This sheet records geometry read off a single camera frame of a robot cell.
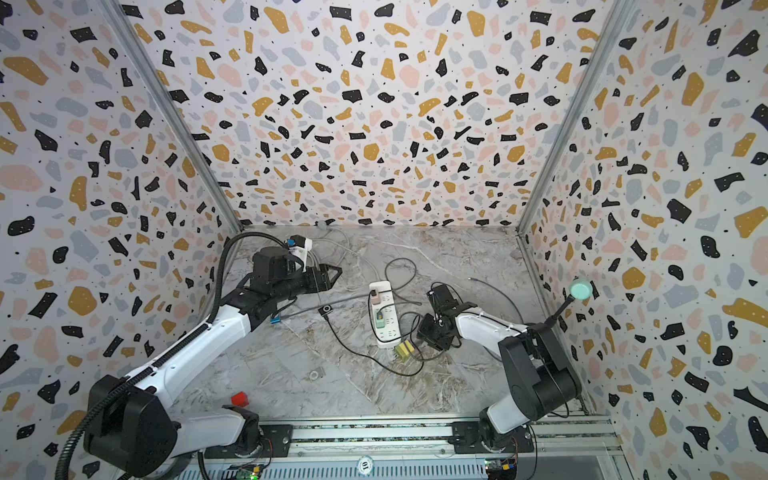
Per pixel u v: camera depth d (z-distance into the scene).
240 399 0.79
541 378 0.45
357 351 0.90
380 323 0.88
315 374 0.84
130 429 0.39
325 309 0.97
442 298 0.75
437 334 0.78
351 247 1.16
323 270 0.73
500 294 1.03
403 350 0.88
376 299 0.95
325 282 0.72
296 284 0.69
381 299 0.97
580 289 0.63
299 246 0.72
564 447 0.75
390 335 0.90
